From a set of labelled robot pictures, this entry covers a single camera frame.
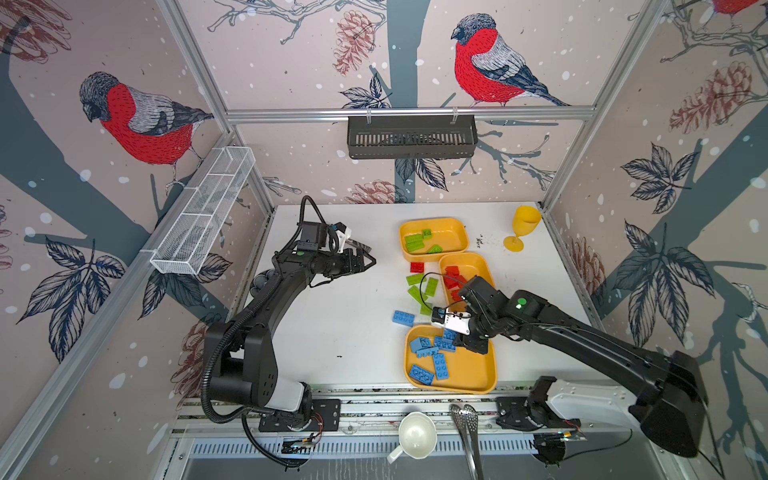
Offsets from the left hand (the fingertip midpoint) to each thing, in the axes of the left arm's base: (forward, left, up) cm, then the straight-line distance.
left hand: (363, 263), depth 83 cm
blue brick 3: (-22, -21, +2) cm, 30 cm away
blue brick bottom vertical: (-20, -17, -15) cm, 30 cm away
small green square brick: (+24, -21, -16) cm, 36 cm away
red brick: (+9, -17, -16) cm, 25 cm away
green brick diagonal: (0, -16, -17) cm, 23 cm away
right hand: (-19, -24, -8) cm, 32 cm away
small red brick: (+7, -29, -15) cm, 33 cm away
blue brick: (-9, -11, -17) cm, 22 cm away
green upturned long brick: (+17, -24, -17) cm, 34 cm away
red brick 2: (+2, -27, -15) cm, 31 cm away
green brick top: (+6, -16, -18) cm, 25 cm away
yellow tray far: (+22, -21, -17) cm, 35 cm away
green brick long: (+18, -16, -16) cm, 29 cm away
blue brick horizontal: (-25, -16, -17) cm, 34 cm away
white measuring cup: (-39, -14, -16) cm, 45 cm away
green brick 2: (+2, -21, -17) cm, 28 cm away
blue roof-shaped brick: (-18, -16, -15) cm, 28 cm away
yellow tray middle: (+9, -36, -16) cm, 40 cm away
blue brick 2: (-23, -21, -16) cm, 35 cm away
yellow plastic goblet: (+17, -52, -2) cm, 55 cm away
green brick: (+22, -17, -17) cm, 33 cm away
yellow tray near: (-21, -19, -17) cm, 33 cm away
